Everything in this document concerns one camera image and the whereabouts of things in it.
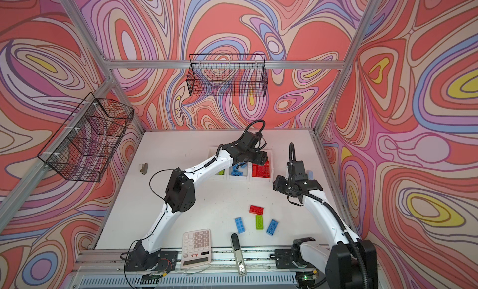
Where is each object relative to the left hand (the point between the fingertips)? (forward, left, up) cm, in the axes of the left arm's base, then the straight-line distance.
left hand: (266, 155), depth 92 cm
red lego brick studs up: (-23, +6, -12) cm, 27 cm away
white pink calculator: (-40, +31, -11) cm, 52 cm away
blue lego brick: (-3, +16, -9) cm, 19 cm away
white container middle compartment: (-1, +10, -10) cm, 14 cm away
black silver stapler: (-45, +13, -9) cm, 48 cm away
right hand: (-16, -5, -4) cm, 18 cm away
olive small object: (0, +66, -12) cm, 67 cm away
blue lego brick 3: (-31, -1, -13) cm, 33 cm away
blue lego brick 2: (-30, +13, -12) cm, 35 cm away
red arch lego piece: (-3, +2, -10) cm, 11 cm away
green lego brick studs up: (-29, +4, -12) cm, 32 cm away
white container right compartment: (-8, +2, -10) cm, 13 cm away
